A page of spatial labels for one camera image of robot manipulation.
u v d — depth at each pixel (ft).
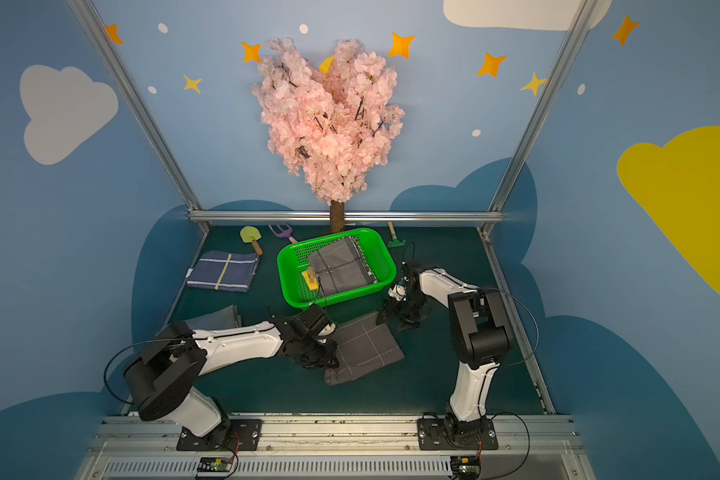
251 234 3.90
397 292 2.85
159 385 1.43
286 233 3.92
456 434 2.17
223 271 3.52
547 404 2.72
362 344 2.92
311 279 3.39
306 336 2.28
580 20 2.31
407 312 2.74
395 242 3.78
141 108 2.81
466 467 2.39
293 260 3.46
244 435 2.44
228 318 3.08
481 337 1.67
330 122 2.34
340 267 3.44
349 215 3.67
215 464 2.35
